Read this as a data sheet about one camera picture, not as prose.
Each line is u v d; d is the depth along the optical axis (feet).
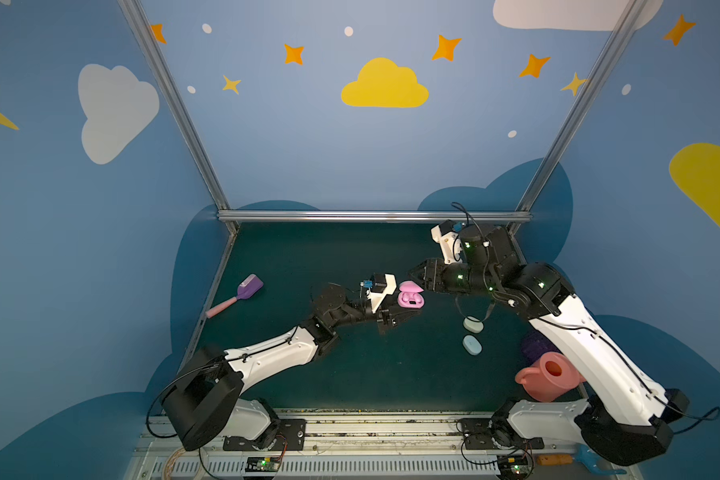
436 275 1.79
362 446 2.41
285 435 2.45
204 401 1.37
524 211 3.79
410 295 2.10
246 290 3.32
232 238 4.04
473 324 3.04
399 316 2.00
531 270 1.52
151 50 2.42
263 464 2.32
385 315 2.02
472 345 2.90
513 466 2.34
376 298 1.97
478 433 2.43
